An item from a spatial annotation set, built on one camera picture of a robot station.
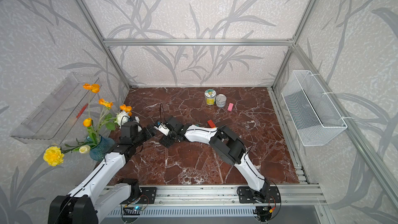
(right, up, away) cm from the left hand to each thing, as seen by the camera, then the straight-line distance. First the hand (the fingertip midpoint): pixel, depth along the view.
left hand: (153, 128), depth 86 cm
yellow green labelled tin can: (+32, +19, +19) cm, 42 cm away
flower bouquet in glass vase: (-21, -5, -14) cm, 25 cm away
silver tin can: (+40, +16, +20) cm, 47 cm away
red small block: (+33, 0, +13) cm, 36 cm away
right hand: (+4, -5, +5) cm, 9 cm away
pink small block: (+46, +11, +23) cm, 53 cm away
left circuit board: (-3, -36, -14) cm, 39 cm away
